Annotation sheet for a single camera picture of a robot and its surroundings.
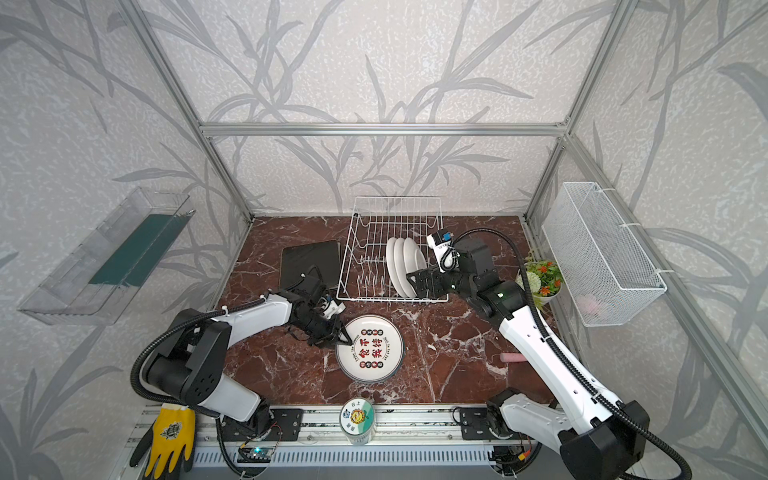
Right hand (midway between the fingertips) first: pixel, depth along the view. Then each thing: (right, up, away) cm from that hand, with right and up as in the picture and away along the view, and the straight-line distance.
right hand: (424, 261), depth 75 cm
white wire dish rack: (-17, +12, +41) cm, 46 cm away
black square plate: (-35, -2, +34) cm, 49 cm away
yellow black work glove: (-60, -43, -5) cm, 74 cm away
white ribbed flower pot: (+35, -6, +10) cm, 37 cm away
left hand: (-20, -21, +10) cm, 31 cm away
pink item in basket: (+41, -11, -1) cm, 42 cm away
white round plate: (-8, -3, +10) cm, 14 cm away
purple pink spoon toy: (+25, -27, +8) cm, 38 cm away
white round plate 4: (-13, -26, +10) cm, 31 cm away
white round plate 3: (0, -2, +24) cm, 24 cm away
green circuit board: (-40, -46, -4) cm, 62 cm away
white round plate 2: (-6, -3, +11) cm, 13 cm away
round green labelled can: (-16, -36, -7) cm, 40 cm away
